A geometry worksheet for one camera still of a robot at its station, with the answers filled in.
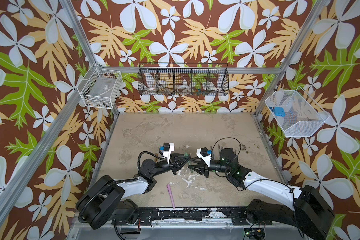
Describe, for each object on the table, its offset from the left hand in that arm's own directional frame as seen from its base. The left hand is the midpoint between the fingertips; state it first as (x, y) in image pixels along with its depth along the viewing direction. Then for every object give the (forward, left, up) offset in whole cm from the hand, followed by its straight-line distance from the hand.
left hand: (189, 156), depth 69 cm
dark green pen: (0, +1, +2) cm, 2 cm away
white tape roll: (+50, +2, +2) cm, 50 cm away
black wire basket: (+54, +2, +6) cm, 54 cm away
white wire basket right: (+23, -61, +4) cm, 65 cm away
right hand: (-1, -1, -5) cm, 5 cm away
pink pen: (-9, +10, -24) cm, 27 cm away
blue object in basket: (+29, -55, +2) cm, 62 cm away
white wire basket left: (+40, +52, +9) cm, 66 cm away
